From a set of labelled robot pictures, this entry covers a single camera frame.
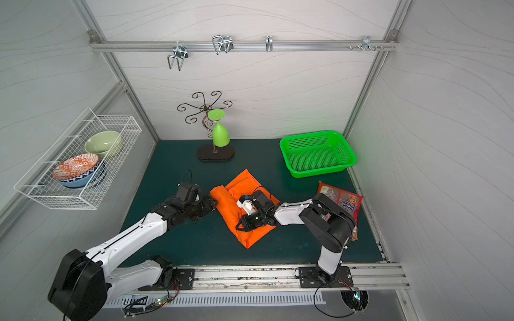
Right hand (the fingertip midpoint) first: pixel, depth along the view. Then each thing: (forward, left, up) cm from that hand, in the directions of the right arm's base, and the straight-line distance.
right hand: (237, 227), depth 86 cm
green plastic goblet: (+34, +10, +22) cm, 41 cm away
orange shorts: (+11, +6, +4) cm, 13 cm away
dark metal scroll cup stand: (+39, +21, +4) cm, 44 cm away
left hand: (+6, +9, +8) cm, 14 cm away
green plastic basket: (+45, -40, -2) cm, 61 cm away
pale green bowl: (+17, +48, +34) cm, 61 cm away
